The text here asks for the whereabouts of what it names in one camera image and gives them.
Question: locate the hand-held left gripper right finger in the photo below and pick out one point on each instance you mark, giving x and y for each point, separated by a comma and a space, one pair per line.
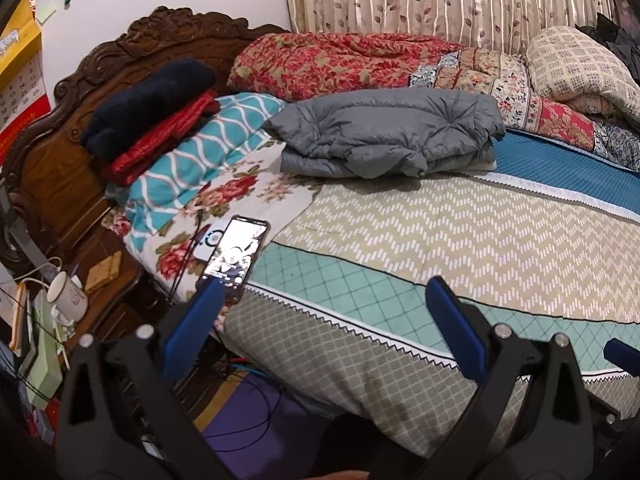
457, 332

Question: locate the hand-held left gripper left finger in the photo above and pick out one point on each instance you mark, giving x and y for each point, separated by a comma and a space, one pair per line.
192, 332

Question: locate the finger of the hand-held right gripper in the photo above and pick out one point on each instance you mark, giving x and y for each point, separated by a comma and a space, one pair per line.
622, 356

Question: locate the grey puffer jacket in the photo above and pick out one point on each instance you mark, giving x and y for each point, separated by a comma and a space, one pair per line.
390, 125

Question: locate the pile of dark clothes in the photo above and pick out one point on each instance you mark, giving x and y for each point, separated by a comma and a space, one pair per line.
617, 42

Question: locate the wooden nightstand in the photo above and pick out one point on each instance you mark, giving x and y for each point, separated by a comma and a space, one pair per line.
125, 292

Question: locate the black smartphone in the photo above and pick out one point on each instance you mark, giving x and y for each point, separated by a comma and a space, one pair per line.
235, 255

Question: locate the white power bank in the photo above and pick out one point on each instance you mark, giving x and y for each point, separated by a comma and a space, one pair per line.
206, 243

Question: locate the patchwork patterned bed cover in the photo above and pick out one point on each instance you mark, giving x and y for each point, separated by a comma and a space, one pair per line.
425, 230

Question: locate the small wooden box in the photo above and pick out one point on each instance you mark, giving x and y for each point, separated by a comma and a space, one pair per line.
103, 270

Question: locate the purple cloth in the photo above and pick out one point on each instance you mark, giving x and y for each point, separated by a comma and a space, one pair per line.
245, 440

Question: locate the white mug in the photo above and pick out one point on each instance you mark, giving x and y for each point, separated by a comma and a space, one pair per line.
67, 297

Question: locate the rose print pillow cloth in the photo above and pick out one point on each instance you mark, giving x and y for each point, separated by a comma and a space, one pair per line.
235, 190

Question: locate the green box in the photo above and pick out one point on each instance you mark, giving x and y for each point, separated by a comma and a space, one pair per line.
45, 360

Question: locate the teal wavy pattern pillow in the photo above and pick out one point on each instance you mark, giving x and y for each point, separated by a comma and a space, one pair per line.
210, 145

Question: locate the folded red garment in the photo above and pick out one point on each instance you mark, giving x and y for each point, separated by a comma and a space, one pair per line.
155, 145

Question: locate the carved wooden headboard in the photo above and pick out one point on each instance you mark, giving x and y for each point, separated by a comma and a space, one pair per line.
65, 170

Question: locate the folded navy garment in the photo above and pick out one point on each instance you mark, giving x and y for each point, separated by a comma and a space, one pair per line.
145, 100

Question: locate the cream patterned quilt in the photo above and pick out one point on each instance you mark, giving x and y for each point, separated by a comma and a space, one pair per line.
570, 60

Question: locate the red floral quilt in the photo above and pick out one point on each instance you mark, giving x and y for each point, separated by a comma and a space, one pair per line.
325, 65

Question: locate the green paper note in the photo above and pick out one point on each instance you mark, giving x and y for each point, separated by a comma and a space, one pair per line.
46, 12

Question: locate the red and yellow wall calendar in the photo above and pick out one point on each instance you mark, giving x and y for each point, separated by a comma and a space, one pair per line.
20, 100

